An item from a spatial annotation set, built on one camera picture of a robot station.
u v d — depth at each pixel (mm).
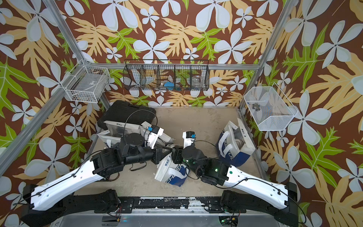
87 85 861
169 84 938
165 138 692
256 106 849
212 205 744
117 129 899
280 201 397
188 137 576
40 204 382
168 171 625
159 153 523
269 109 840
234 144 700
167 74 977
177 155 565
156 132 553
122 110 1174
